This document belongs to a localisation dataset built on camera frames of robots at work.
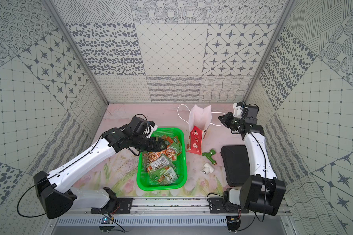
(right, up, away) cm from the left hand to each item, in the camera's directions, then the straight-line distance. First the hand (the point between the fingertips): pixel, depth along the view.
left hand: (161, 143), depth 72 cm
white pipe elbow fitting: (+26, -17, +12) cm, 33 cm away
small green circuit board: (-28, -38, -1) cm, 47 cm away
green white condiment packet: (0, -13, +11) cm, 17 cm away
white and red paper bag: (+22, +12, +19) cm, 31 cm away
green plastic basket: (-10, -23, +8) cm, 27 cm away
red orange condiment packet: (-8, -10, +14) cm, 19 cm away
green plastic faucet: (+28, -11, +18) cm, 35 cm away
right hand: (+31, +12, +8) cm, 34 cm away
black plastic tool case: (+43, -13, +12) cm, 46 cm away
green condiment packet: (+1, -19, +6) cm, 20 cm away
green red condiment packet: (+6, -6, +16) cm, 18 cm away
